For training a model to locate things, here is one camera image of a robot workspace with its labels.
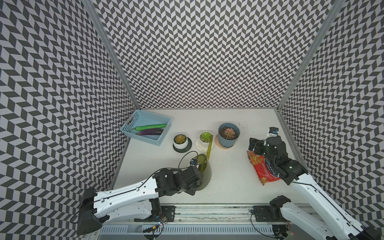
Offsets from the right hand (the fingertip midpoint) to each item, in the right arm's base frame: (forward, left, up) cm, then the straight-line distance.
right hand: (258, 143), depth 78 cm
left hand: (-19, +34, -8) cm, 40 cm away
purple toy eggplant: (+19, +60, -16) cm, 65 cm away
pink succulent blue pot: (+11, +13, -8) cm, 19 cm away
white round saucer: (+9, +29, -20) cm, 36 cm away
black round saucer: (+10, +37, -17) cm, 42 cm away
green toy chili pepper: (+23, +67, -15) cm, 73 cm away
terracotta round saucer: (+13, +19, -18) cm, 29 cm away
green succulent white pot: (+9, +28, -9) cm, 31 cm away
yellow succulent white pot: (+9, +43, -11) cm, 45 cm away
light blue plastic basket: (+35, +77, -19) cm, 87 cm away
